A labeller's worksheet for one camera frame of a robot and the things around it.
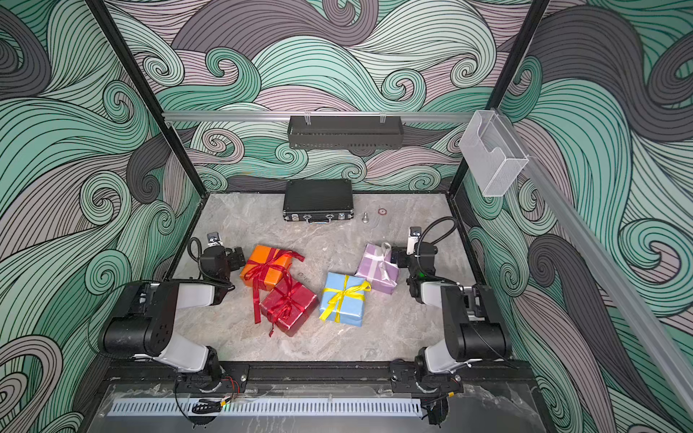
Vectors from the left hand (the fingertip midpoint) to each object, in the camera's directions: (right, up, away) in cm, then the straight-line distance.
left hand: (223, 249), depth 93 cm
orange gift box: (+19, -8, -8) cm, 22 cm away
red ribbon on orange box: (+14, -6, -6) cm, 17 cm away
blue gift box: (+42, -14, -13) cm, 46 cm away
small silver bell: (+52, +11, +16) cm, 55 cm away
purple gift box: (+53, -5, -5) cm, 54 cm away
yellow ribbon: (+47, -11, -12) cm, 49 cm away
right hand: (+65, +2, 0) cm, 65 cm away
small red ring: (+60, +14, +21) cm, 64 cm away
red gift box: (+27, -20, -17) cm, 38 cm away
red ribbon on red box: (+24, -16, -16) cm, 33 cm away
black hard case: (+32, +18, +24) cm, 44 cm away
